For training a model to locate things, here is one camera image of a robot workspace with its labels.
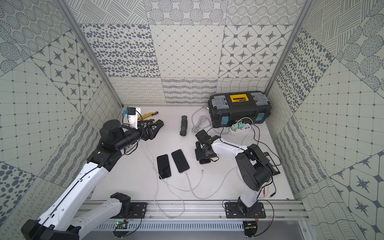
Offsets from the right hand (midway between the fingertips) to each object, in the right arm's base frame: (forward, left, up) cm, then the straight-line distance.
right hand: (204, 156), depth 91 cm
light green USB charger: (+20, -20, +4) cm, 29 cm away
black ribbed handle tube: (+23, +15, 0) cm, 28 cm away
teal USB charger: (+21, -25, +4) cm, 34 cm away
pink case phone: (-4, 0, +3) cm, 5 cm away
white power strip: (+21, -31, 0) cm, 38 cm away
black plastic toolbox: (+29, -30, +15) cm, 44 cm away
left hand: (+3, +25, +33) cm, 41 cm away
